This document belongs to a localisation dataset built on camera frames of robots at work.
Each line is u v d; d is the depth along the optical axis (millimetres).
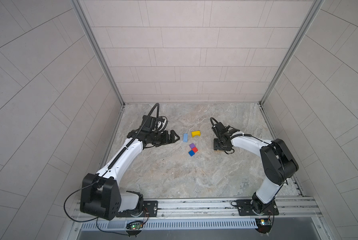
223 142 694
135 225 644
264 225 680
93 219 428
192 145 937
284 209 713
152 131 677
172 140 698
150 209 710
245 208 709
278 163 463
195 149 913
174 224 680
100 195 391
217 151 831
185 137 963
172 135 709
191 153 910
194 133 986
